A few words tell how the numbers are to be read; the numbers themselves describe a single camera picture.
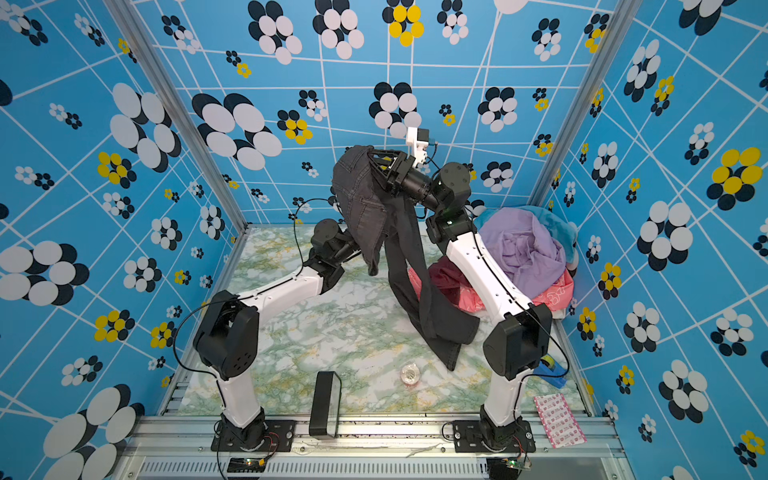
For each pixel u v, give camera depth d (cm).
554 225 96
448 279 96
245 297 52
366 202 59
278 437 73
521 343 50
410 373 82
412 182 59
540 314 46
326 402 71
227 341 49
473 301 96
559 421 76
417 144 60
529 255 92
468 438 73
